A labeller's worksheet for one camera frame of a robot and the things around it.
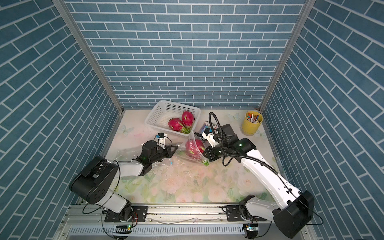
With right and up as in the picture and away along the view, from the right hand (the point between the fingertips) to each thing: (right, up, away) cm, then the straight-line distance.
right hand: (205, 154), depth 74 cm
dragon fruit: (-5, +4, -4) cm, 7 cm away
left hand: (-14, 0, +14) cm, 20 cm away
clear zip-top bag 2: (-25, -13, +15) cm, 32 cm away
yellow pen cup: (+31, +16, +24) cm, 42 cm away
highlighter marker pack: (+3, +14, +35) cm, 38 cm away
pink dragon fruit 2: (-11, +18, +31) cm, 38 cm away
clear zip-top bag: (-15, -2, +20) cm, 25 cm away
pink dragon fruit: (-19, +14, +28) cm, 37 cm away
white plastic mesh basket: (-29, +25, +42) cm, 57 cm away
